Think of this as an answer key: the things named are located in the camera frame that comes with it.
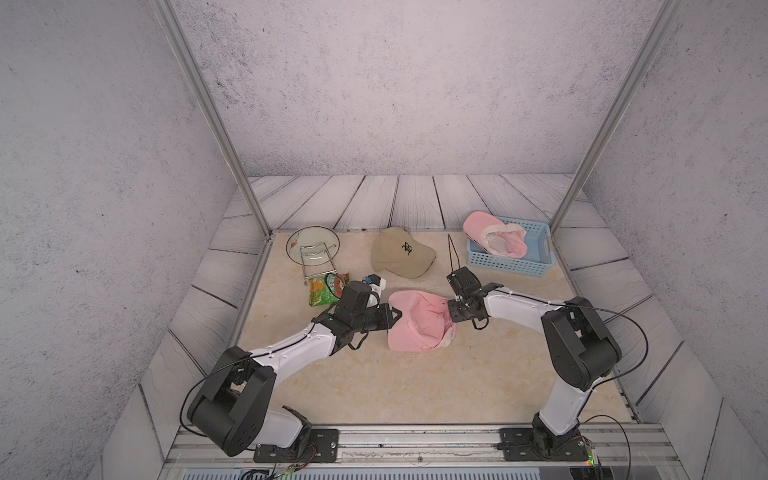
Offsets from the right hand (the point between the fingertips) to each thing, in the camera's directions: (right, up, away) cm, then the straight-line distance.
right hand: (462, 308), depth 96 cm
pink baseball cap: (-12, -4, -3) cm, 13 cm away
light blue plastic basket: (+26, +14, +6) cm, 31 cm away
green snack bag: (-44, +6, +3) cm, 44 cm away
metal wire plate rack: (-48, +10, +12) cm, 50 cm away
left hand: (-19, 0, -12) cm, 22 cm away
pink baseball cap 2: (+16, +24, +18) cm, 34 cm away
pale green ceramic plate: (-48, +23, +3) cm, 54 cm away
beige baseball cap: (-21, +19, +12) cm, 31 cm away
